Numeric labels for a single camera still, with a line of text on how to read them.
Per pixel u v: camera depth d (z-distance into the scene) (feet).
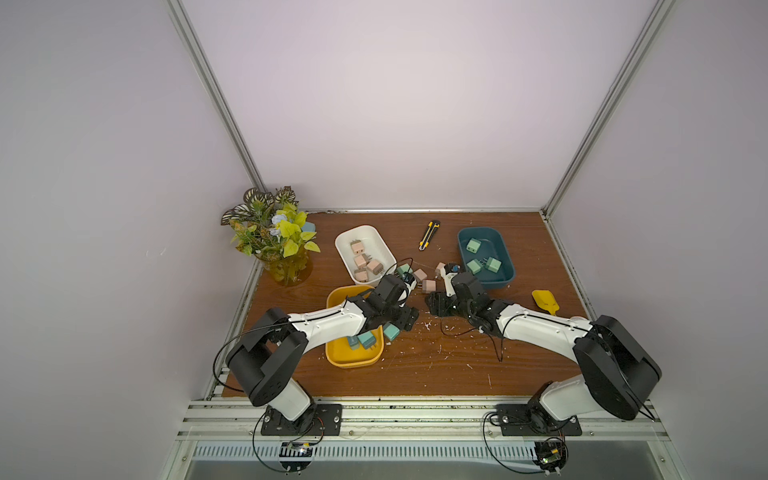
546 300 3.06
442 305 2.60
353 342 2.71
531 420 2.17
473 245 3.50
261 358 1.49
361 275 3.27
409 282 2.61
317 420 2.38
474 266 3.30
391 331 2.79
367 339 2.77
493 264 3.30
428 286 3.16
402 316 2.59
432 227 3.73
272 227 2.76
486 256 3.41
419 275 3.23
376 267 3.29
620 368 1.40
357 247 3.58
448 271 2.65
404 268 3.30
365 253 3.51
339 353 2.76
